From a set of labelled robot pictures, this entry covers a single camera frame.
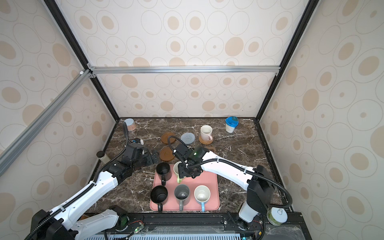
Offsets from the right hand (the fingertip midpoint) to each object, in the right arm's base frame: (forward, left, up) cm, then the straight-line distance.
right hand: (188, 172), depth 79 cm
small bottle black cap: (+10, +54, -1) cm, 55 cm away
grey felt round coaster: (+33, +4, -12) cm, 35 cm away
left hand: (+7, +17, +5) cm, 19 cm away
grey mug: (-8, +3, -10) cm, 13 cm away
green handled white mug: (+2, +7, -2) cm, 8 cm away
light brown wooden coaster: (+16, +16, -9) cm, 25 cm away
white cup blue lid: (+39, -26, -2) cm, 47 cm away
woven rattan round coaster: (+29, -9, -12) cm, 32 cm away
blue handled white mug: (-8, -7, -10) cm, 15 cm away
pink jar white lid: (+38, +46, -4) cm, 60 cm away
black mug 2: (-9, +16, -10) cm, 21 cm away
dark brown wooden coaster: (+30, +20, -9) cm, 37 cm away
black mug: (+4, +16, -9) cm, 18 cm away
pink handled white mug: (+30, -9, -2) cm, 31 cm away
